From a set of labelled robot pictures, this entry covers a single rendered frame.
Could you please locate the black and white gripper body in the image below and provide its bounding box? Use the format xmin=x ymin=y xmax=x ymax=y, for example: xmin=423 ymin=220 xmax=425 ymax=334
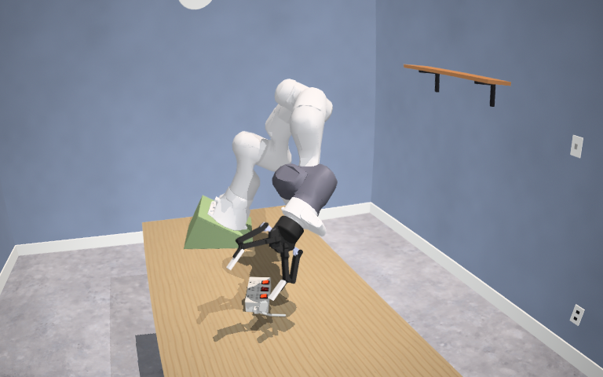
xmin=269 ymin=216 xmax=304 ymax=254

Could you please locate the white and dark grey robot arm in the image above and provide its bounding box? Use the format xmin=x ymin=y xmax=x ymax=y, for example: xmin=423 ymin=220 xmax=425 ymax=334
xmin=208 ymin=79 xmax=338 ymax=236

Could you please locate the white power strip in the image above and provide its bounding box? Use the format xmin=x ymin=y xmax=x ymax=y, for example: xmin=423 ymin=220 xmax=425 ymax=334
xmin=245 ymin=277 xmax=286 ymax=317

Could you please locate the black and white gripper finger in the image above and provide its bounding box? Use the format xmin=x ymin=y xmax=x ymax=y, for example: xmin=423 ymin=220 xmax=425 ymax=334
xmin=226 ymin=222 xmax=282 ymax=270
xmin=269 ymin=242 xmax=303 ymax=301

